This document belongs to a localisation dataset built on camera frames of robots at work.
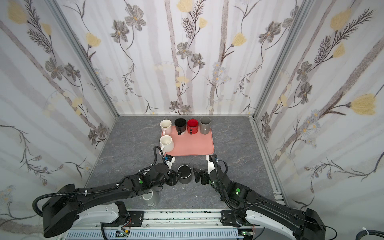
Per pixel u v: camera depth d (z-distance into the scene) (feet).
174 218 2.47
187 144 3.30
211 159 2.17
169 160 2.36
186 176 2.62
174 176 2.35
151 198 2.36
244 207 1.69
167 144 3.28
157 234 2.30
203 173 2.18
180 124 3.43
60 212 1.34
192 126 3.53
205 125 3.32
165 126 3.35
